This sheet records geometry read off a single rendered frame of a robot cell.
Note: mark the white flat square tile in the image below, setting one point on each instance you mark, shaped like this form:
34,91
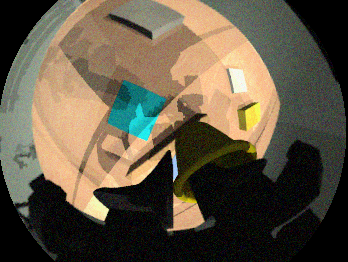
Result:
236,80

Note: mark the olive yellow flat block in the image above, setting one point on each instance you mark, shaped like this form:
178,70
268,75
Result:
248,116

